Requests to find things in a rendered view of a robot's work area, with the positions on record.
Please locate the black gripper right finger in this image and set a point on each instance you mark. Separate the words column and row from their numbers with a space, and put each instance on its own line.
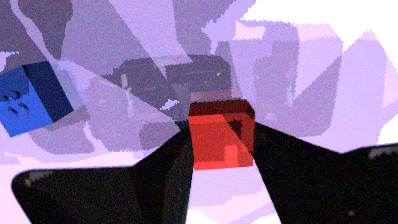
column 310, row 184

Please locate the blue block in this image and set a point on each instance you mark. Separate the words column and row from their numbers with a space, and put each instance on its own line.
column 31, row 97

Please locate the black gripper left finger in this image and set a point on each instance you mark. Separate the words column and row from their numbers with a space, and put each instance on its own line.
column 155, row 190

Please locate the red block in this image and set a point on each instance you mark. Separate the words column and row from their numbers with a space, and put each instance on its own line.
column 222, row 134

